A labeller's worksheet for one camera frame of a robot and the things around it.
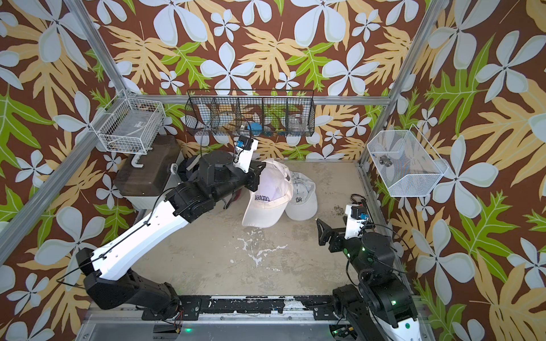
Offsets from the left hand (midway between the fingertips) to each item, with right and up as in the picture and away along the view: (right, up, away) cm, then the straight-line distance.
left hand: (265, 161), depth 63 cm
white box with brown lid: (-56, -4, +32) cm, 65 cm away
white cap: (+1, -14, +12) cm, 19 cm away
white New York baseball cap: (+18, -17, +38) cm, 46 cm away
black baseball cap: (-36, +1, +31) cm, 47 cm away
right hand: (+20, -18, +1) cm, 27 cm away
